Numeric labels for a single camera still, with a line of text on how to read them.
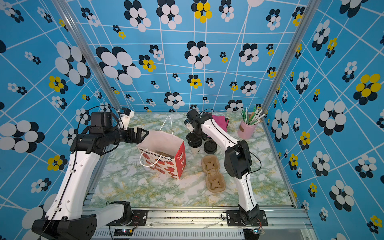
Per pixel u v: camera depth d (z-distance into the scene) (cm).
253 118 93
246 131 98
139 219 73
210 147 96
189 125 84
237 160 53
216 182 83
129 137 60
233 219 73
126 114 60
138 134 61
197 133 77
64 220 36
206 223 72
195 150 94
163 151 89
